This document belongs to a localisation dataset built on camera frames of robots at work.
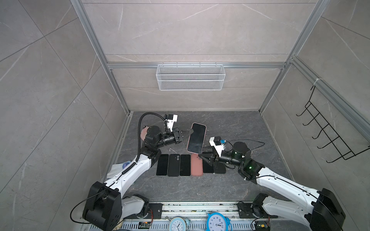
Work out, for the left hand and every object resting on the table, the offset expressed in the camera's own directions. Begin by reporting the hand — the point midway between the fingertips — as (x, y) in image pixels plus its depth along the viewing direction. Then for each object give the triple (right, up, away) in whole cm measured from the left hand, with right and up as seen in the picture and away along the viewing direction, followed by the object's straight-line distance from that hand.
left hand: (195, 131), depth 67 cm
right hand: (+4, -10, +3) cm, 11 cm away
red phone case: (+2, -22, +21) cm, 30 cm away
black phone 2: (-20, -24, +23) cm, 39 cm away
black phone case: (-12, -23, +23) cm, 35 cm away
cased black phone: (+9, -24, +21) cm, 33 cm away
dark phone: (+1, -4, +1) cm, 5 cm away
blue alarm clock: (+11, -44, +2) cm, 46 cm away
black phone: (-5, -23, +23) cm, 33 cm away
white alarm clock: (-8, -44, 0) cm, 45 cm away
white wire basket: (-2, +37, +33) cm, 50 cm away
